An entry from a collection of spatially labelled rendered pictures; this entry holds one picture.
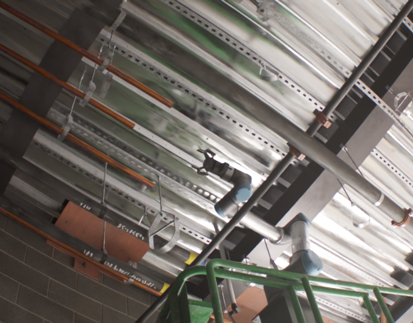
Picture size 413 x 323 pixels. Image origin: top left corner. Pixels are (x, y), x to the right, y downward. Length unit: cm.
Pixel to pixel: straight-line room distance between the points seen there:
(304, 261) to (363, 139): 103
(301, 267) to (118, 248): 152
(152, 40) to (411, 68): 178
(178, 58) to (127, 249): 185
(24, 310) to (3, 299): 15
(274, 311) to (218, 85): 112
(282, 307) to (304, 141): 81
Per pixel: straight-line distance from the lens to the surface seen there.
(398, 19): 257
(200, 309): 231
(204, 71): 227
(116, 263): 315
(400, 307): 495
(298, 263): 271
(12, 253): 342
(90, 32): 286
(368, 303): 272
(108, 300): 362
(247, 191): 286
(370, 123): 335
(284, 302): 258
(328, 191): 347
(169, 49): 222
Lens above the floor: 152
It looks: 60 degrees up
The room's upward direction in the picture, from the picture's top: 12 degrees counter-clockwise
